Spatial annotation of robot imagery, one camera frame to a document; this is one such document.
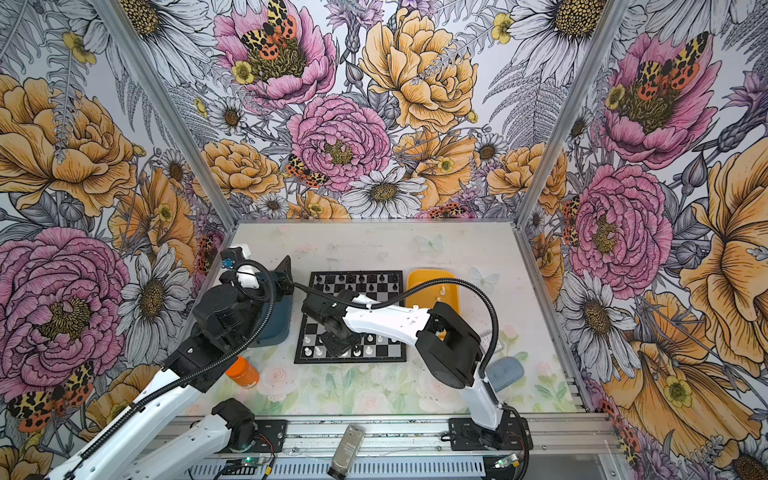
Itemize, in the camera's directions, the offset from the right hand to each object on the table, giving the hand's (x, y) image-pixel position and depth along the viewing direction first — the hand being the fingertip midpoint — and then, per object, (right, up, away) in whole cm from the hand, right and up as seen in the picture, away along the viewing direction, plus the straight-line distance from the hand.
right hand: (347, 353), depth 83 cm
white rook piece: (-11, 0, +2) cm, 11 cm away
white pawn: (-12, +3, +5) cm, 13 cm away
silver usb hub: (+2, -18, -14) cm, 23 cm away
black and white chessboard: (+8, +15, +19) cm, 25 cm away
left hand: (-16, +24, -12) cm, 31 cm away
